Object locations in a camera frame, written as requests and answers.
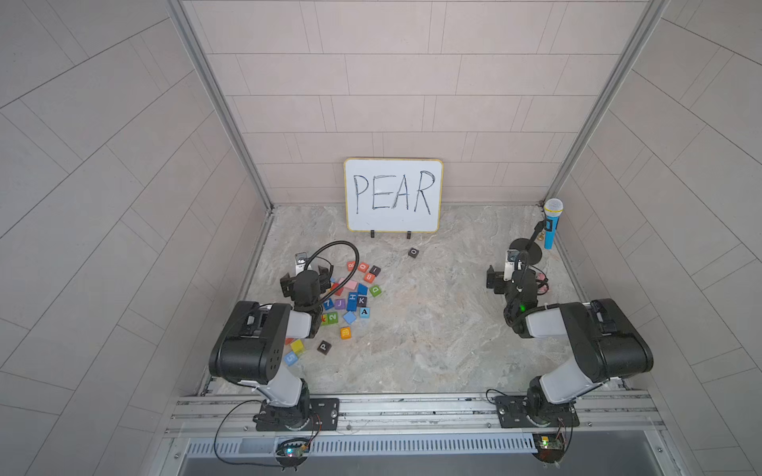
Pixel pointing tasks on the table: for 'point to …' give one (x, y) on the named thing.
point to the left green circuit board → (293, 451)
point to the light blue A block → (364, 312)
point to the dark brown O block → (413, 253)
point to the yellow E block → (297, 346)
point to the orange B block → (345, 333)
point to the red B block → (369, 278)
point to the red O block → (363, 267)
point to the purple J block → (340, 303)
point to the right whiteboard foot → (409, 234)
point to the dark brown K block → (362, 300)
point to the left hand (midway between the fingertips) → (308, 264)
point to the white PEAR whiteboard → (394, 194)
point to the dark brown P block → (323, 347)
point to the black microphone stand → (529, 245)
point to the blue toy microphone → (553, 210)
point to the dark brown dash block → (375, 270)
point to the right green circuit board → (549, 446)
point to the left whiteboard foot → (372, 233)
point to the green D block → (375, 291)
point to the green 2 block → (332, 317)
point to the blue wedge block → (362, 289)
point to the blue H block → (352, 300)
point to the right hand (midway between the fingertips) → (505, 262)
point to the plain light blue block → (349, 317)
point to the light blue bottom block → (290, 358)
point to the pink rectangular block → (350, 284)
